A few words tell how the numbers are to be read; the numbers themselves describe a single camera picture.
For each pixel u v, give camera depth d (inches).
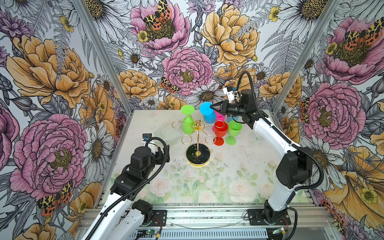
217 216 30.0
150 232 27.7
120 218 18.2
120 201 17.7
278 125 46.8
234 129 35.9
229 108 28.7
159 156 22.7
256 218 29.0
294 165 18.5
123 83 42.3
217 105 30.5
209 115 30.7
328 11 28.8
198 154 37.8
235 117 28.8
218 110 29.5
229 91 29.4
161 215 29.6
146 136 23.9
